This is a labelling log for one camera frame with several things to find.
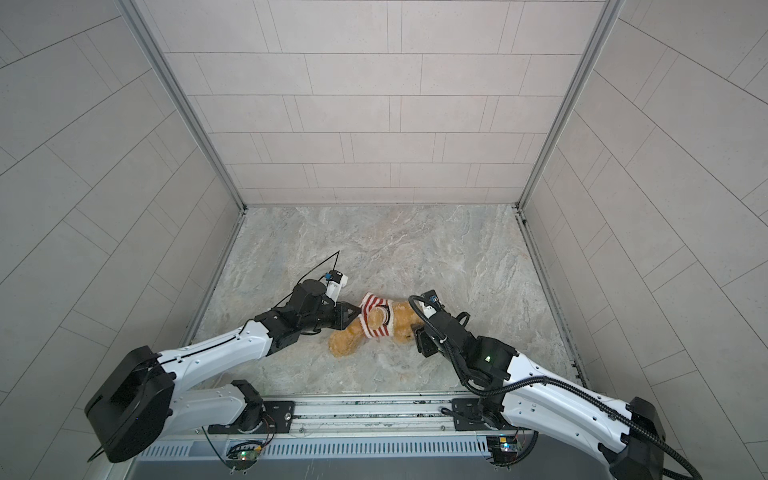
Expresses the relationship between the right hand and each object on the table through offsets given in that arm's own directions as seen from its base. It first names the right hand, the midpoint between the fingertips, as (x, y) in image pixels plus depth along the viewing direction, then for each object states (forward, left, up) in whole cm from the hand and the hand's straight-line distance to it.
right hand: (418, 329), depth 76 cm
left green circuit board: (-23, +41, -6) cm, 47 cm away
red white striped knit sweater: (+8, +12, +2) cm, 15 cm away
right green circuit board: (-25, -17, -11) cm, 32 cm away
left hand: (+6, +13, 0) cm, 15 cm away
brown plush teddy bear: (-1, +18, 0) cm, 18 cm away
